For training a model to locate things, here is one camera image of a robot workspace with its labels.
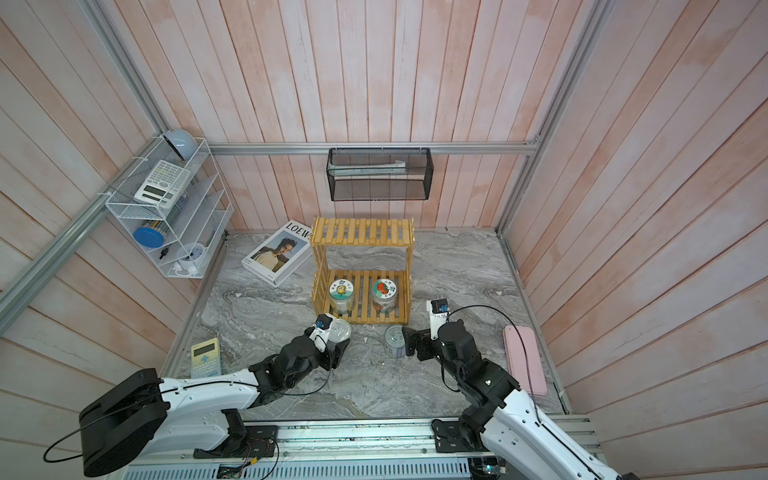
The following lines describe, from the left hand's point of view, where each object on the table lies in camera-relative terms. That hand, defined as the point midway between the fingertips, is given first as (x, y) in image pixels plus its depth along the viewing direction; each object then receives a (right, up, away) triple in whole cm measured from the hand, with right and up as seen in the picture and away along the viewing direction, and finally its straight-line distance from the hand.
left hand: (337, 337), depth 84 cm
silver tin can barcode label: (+1, +3, -3) cm, 4 cm away
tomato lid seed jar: (+14, +11, +6) cm, 19 cm away
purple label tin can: (+16, -1, -1) cm, 16 cm away
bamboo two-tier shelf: (+7, +30, -2) cm, 31 cm away
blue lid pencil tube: (-48, +28, -8) cm, 56 cm away
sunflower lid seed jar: (0, +11, +5) cm, 12 cm away
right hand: (+22, +5, -6) cm, 24 cm away
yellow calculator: (-39, -7, +2) cm, 40 cm away
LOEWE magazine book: (-24, +24, +23) cm, 41 cm away
